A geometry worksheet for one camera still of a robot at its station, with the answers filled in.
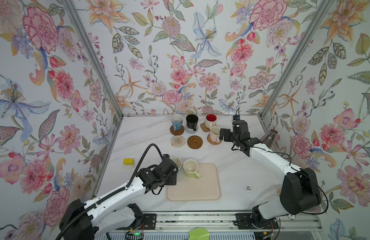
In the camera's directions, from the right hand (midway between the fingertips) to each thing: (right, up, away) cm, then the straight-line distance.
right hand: (227, 129), depth 90 cm
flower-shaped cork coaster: (-11, +1, +24) cm, 26 cm away
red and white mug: (-7, +6, +18) cm, 21 cm away
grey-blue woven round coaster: (-21, -1, +19) cm, 28 cm away
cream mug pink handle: (-6, -3, +6) cm, 9 cm away
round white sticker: (+10, -33, -6) cm, 35 cm away
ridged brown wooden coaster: (-19, -9, +15) cm, 25 cm away
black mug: (-20, +7, +15) cm, 26 cm away
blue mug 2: (-31, +5, +14) cm, 34 cm away
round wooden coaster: (-31, -2, +20) cm, 37 cm away
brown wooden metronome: (+24, -6, -1) cm, 25 cm away
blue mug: (-29, -19, -1) cm, 35 cm away
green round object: (-19, -50, -19) cm, 56 cm away
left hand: (-30, -26, -10) cm, 41 cm away
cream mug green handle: (-22, -22, -1) cm, 31 cm away
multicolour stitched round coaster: (-30, -9, +15) cm, 35 cm away
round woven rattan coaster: (-8, -8, +15) cm, 18 cm away
